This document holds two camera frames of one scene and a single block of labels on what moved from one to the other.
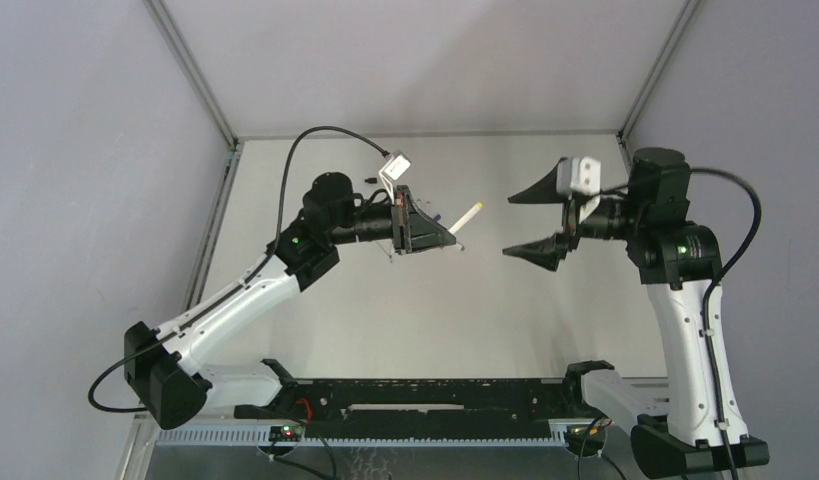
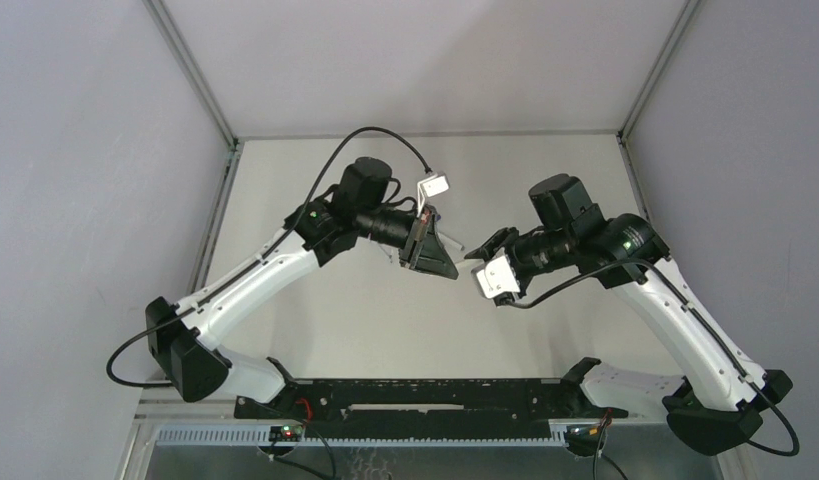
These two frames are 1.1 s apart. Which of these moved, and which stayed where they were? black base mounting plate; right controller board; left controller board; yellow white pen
Moved: yellow white pen
Stayed: right controller board; left controller board; black base mounting plate
